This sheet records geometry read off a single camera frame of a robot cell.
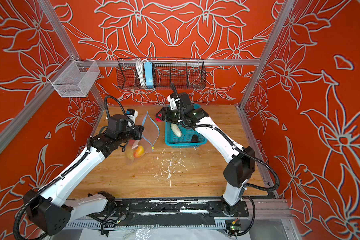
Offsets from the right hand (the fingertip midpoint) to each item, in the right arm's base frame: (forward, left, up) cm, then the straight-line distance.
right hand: (156, 115), depth 74 cm
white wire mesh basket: (+30, +55, +2) cm, 62 cm away
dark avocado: (+3, -21, -28) cm, 35 cm away
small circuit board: (-45, -37, -31) cm, 66 cm away
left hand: (-3, +7, -5) cm, 9 cm away
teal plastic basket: (+5, -18, -30) cm, 36 cm away
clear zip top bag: (-7, +4, -9) cm, 12 cm away
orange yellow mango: (-9, +12, -22) cm, 27 cm away
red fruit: (-2, -1, -1) cm, 2 cm away
